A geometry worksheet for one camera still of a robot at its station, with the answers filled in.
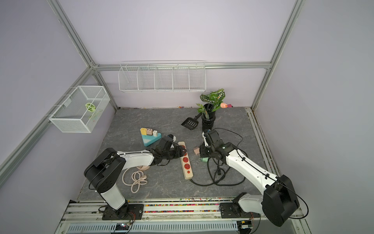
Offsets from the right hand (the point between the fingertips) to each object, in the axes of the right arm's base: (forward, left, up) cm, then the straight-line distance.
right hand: (201, 149), depth 84 cm
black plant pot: (+24, -6, -8) cm, 26 cm away
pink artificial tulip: (+20, -13, +15) cm, 29 cm away
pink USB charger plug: (+5, +3, -11) cm, 12 cm away
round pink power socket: (-7, +35, -10) cm, 37 cm away
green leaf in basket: (+17, +62, +17) cm, 67 cm away
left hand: (+2, +11, -8) cm, 14 cm away
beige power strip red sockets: (-5, +10, -10) cm, 14 cm away
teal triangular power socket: (+12, +35, -9) cm, 38 cm away
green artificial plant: (+27, -8, +12) cm, 30 cm away
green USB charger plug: (-2, -2, -9) cm, 10 cm away
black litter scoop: (+30, +7, -13) cm, 33 cm away
